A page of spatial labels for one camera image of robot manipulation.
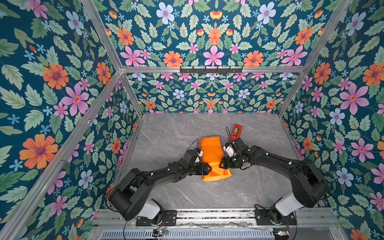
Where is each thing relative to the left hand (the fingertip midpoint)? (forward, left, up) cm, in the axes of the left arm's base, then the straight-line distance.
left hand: (210, 166), depth 84 cm
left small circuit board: (-29, +26, -7) cm, 40 cm away
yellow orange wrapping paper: (+9, -3, -1) cm, 9 cm away
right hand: (+1, -8, -2) cm, 8 cm away
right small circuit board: (-33, -31, -7) cm, 46 cm away
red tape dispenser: (+24, -21, -2) cm, 32 cm away
